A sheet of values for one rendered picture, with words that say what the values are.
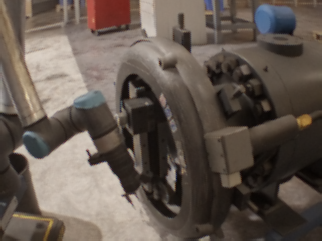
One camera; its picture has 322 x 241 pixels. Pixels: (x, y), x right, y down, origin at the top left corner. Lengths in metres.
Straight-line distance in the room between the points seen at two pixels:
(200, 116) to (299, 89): 0.49
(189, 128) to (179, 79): 0.14
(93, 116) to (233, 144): 0.38
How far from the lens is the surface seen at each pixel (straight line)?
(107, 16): 6.56
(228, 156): 0.93
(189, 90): 1.03
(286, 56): 1.46
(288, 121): 1.07
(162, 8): 5.05
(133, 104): 1.20
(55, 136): 1.04
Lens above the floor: 1.25
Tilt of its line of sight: 22 degrees down
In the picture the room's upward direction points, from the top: 3 degrees counter-clockwise
